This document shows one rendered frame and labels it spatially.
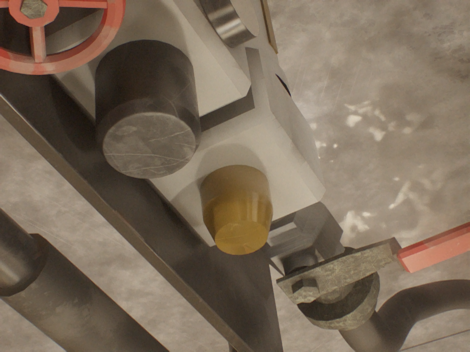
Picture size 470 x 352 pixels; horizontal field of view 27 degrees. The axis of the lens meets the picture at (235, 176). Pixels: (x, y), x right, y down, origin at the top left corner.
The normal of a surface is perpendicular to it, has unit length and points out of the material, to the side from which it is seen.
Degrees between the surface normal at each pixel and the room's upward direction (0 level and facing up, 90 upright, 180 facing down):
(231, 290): 90
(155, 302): 0
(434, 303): 72
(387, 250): 0
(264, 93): 90
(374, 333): 45
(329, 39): 0
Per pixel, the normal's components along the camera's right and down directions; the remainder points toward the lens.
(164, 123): 0.11, 0.72
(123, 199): 0.88, -0.39
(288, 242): -0.30, -0.02
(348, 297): -0.37, -0.49
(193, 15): 0.70, 0.24
